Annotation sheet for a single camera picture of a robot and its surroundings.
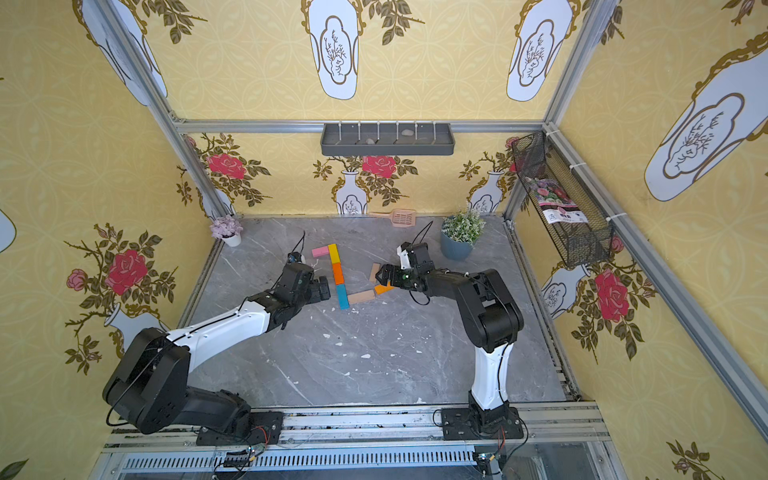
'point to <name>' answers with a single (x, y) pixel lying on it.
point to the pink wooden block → (318, 252)
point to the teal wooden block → (342, 296)
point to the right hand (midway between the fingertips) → (385, 279)
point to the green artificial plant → (464, 227)
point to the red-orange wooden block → (338, 273)
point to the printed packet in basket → (557, 205)
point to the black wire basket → (576, 228)
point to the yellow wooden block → (334, 253)
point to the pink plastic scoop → (399, 217)
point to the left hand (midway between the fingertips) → (319, 283)
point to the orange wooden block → (380, 289)
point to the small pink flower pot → (228, 229)
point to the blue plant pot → (454, 249)
